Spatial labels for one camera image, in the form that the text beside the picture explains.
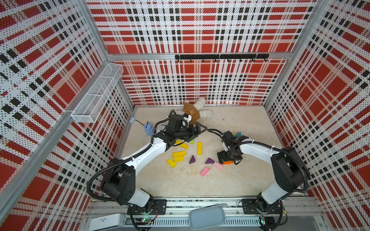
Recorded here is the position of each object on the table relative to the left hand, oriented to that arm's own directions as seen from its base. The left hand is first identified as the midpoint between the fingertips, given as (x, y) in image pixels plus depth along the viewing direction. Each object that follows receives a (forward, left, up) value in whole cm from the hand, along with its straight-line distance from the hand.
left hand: (205, 131), depth 79 cm
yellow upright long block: (+1, +2, -21) cm, 22 cm away
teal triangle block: (+11, -26, -20) cm, 34 cm away
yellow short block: (-6, +16, -21) cm, 27 cm away
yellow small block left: (-9, +21, -22) cm, 31 cm away
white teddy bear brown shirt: (+29, +7, -14) cm, 33 cm away
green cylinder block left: (-4, +7, -5) cm, 9 cm away
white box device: (-40, +47, -14) cm, 63 cm away
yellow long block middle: (-4, +16, -22) cm, 28 cm away
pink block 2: (-15, 0, -22) cm, 26 cm away
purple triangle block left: (-9, +7, -19) cm, 22 cm away
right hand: (-8, -16, -20) cm, 26 cm away
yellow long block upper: (+3, +14, -21) cm, 25 cm away
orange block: (-13, -13, -13) cm, 22 cm away
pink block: (-11, -9, -21) cm, 25 cm away
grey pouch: (-38, 0, -18) cm, 42 cm away
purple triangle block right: (-9, -3, -20) cm, 22 cm away
